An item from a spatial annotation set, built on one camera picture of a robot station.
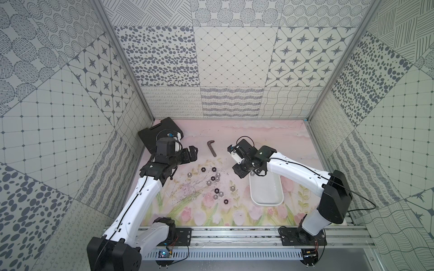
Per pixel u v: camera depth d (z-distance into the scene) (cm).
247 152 63
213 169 95
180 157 66
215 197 86
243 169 73
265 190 88
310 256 73
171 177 63
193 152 70
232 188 88
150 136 110
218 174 93
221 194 86
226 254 70
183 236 74
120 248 37
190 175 93
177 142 61
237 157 68
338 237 76
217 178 93
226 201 84
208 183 90
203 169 95
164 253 72
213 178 93
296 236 66
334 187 48
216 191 88
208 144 107
